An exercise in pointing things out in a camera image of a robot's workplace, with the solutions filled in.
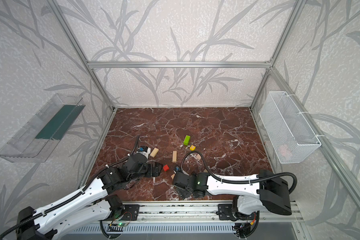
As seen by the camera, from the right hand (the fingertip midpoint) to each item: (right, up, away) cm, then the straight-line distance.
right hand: (184, 179), depth 79 cm
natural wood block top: (-7, +10, +13) cm, 17 cm away
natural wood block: (-7, 0, +5) cm, 9 cm away
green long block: (+1, +19, +20) cm, 27 cm away
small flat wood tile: (+8, +9, +13) cm, 18 cm away
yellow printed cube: (+5, +14, +17) cm, 22 cm away
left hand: (-13, +10, -2) cm, 16 cm away
